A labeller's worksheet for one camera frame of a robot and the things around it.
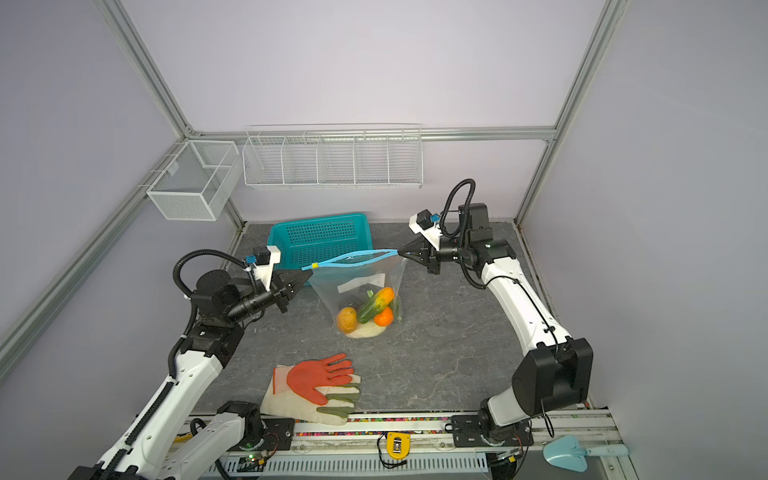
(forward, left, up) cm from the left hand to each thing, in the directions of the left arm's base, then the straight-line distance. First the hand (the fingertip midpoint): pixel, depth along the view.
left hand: (310, 275), depth 69 cm
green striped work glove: (-22, -4, -28) cm, 36 cm away
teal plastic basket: (+34, +13, -28) cm, 46 cm away
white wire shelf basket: (+47, -4, 0) cm, 47 cm away
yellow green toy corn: (0, -15, -14) cm, 21 cm away
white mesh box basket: (+44, +43, -5) cm, 62 cm away
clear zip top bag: (+5, -6, -10) cm, 13 cm away
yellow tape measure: (-32, -18, -27) cm, 46 cm away
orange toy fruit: (-3, -6, -17) cm, 19 cm away
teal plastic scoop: (-36, -59, -29) cm, 75 cm away
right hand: (+5, -22, 0) cm, 23 cm away
